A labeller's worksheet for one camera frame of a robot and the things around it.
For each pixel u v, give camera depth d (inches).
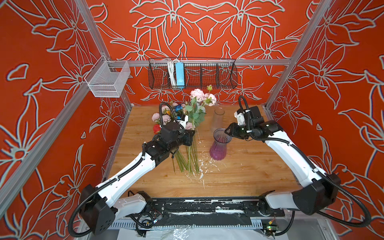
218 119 37.3
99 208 14.7
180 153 36.3
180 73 35.4
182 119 25.0
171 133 20.7
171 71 35.1
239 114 27.8
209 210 28.7
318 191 15.0
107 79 37.1
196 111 28.6
